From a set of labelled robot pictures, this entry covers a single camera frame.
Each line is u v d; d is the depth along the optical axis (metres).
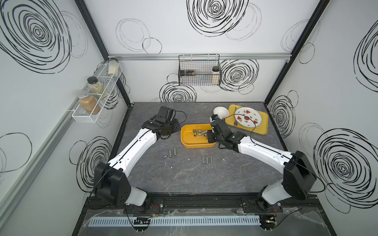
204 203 0.77
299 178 0.43
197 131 1.02
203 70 0.89
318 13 0.74
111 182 0.40
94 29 0.79
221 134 0.63
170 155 0.91
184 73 0.94
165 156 0.89
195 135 0.99
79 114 0.68
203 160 0.89
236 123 1.08
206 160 0.89
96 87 0.71
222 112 1.12
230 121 1.11
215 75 0.84
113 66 0.86
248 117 1.11
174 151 0.93
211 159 0.89
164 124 0.61
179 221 0.77
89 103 0.64
